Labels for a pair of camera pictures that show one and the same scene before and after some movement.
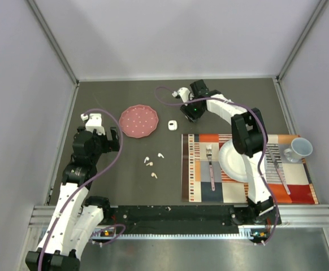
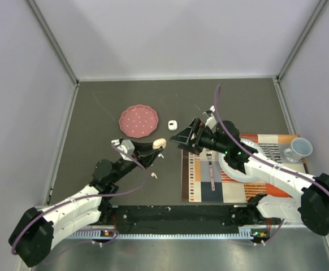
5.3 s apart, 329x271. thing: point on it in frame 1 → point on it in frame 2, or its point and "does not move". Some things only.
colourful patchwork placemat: x=203 y=180 does not move
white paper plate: x=232 y=163 does not move
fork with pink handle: x=209 y=154 does not move
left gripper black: x=109 y=145 → x=146 y=161
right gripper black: x=192 y=117 → x=183 y=136
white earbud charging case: x=172 y=125 does not move
